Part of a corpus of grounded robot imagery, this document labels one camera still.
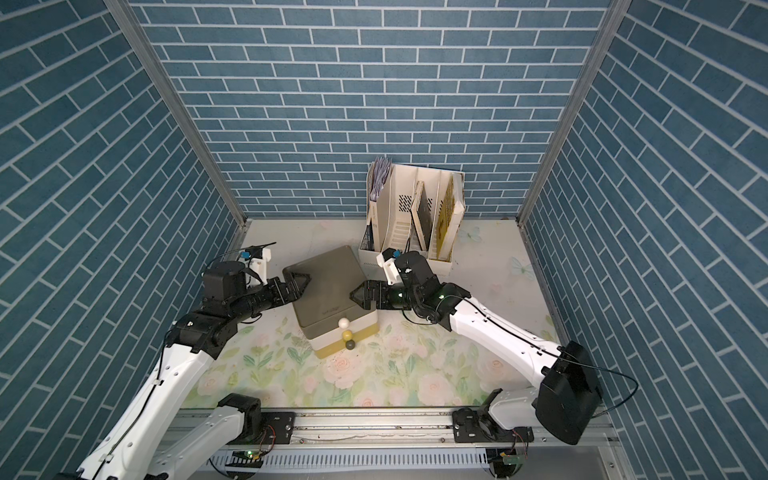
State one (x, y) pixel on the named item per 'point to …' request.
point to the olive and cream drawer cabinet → (327, 314)
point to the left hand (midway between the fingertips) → (307, 281)
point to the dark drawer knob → (350, 345)
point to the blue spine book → (379, 175)
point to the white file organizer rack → (397, 227)
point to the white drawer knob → (343, 322)
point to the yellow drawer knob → (347, 335)
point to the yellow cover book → (451, 217)
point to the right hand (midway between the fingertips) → (365, 298)
